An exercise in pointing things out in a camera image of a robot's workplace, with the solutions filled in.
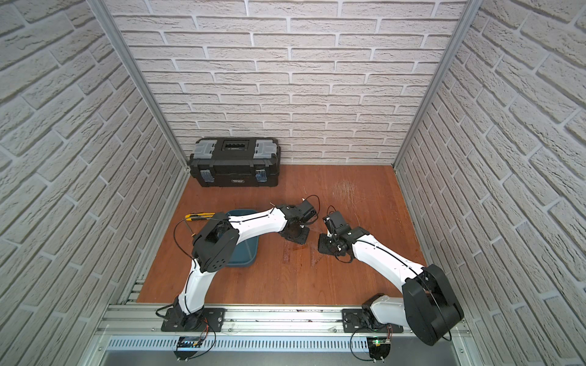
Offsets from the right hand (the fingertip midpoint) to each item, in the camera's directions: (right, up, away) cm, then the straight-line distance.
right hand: (324, 246), depth 86 cm
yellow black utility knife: (-55, +10, +11) cm, 57 cm away
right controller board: (+16, -28, -15) cm, 36 cm away
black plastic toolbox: (-35, +34, +12) cm, 50 cm away
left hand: (-7, +2, +6) cm, 10 cm away
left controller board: (-46, -29, -15) cm, 56 cm away
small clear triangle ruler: (-3, -6, +4) cm, 7 cm away
